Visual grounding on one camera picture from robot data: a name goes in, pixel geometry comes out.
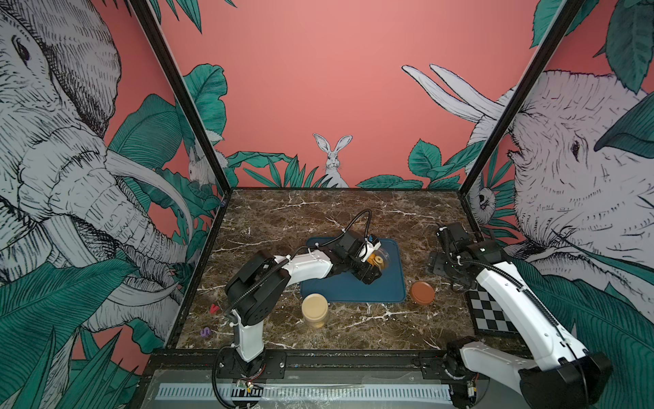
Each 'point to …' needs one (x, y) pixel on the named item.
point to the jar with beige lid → (314, 308)
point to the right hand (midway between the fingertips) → (440, 265)
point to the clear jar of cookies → (379, 257)
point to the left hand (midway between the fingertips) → (375, 264)
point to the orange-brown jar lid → (421, 292)
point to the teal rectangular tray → (346, 287)
